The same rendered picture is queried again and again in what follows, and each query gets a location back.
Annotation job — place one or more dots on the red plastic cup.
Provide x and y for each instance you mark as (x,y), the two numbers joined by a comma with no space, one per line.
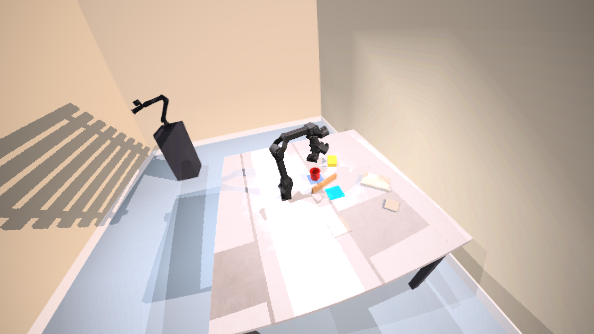
(315,174)

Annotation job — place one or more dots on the light brown wooden beam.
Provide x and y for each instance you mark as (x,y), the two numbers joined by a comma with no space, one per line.
(324,183)

